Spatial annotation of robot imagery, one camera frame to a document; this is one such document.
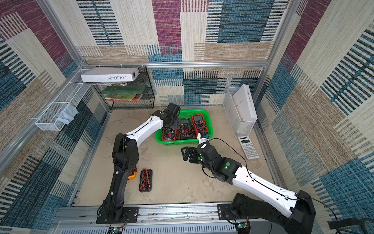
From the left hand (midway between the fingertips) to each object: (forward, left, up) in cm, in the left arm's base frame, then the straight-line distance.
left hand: (172, 122), depth 99 cm
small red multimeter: (-4, -18, +1) cm, 18 cm away
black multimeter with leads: (-36, +13, -6) cm, 39 cm away
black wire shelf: (+18, +25, +9) cm, 32 cm away
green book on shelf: (+14, +31, +15) cm, 37 cm away
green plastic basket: (+11, -10, -3) cm, 15 cm away
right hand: (-26, -10, +11) cm, 30 cm away
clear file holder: (-4, -46, -2) cm, 46 cm away
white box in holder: (+5, -47, +11) cm, 48 cm away
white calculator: (-15, -50, -9) cm, 53 cm away
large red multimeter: (-10, +1, 0) cm, 10 cm away
